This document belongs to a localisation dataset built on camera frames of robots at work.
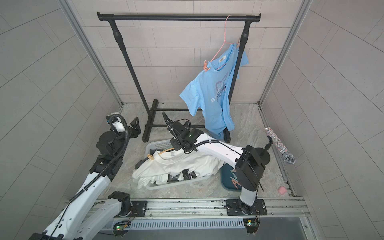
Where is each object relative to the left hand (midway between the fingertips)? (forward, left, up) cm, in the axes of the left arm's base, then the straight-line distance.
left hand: (134, 116), depth 72 cm
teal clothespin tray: (-20, -49, -27) cm, 59 cm away
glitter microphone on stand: (-20, -69, -2) cm, 72 cm away
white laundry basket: (-4, -13, -21) cm, 25 cm away
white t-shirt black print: (-21, -11, -16) cm, 28 cm away
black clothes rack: (+29, +4, -24) cm, 38 cm away
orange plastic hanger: (-10, -15, -16) cm, 24 cm away
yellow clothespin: (-14, -8, -14) cm, 22 cm away
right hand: (-4, -19, -16) cm, 25 cm away
